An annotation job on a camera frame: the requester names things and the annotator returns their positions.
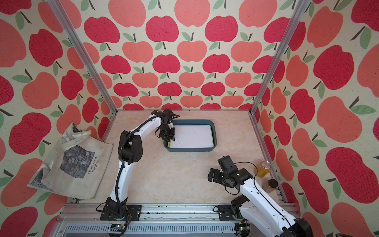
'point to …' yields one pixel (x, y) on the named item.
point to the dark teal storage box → (203, 122)
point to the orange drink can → (263, 169)
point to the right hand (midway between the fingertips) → (215, 180)
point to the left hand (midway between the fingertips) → (174, 142)
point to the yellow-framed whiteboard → (192, 136)
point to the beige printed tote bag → (77, 167)
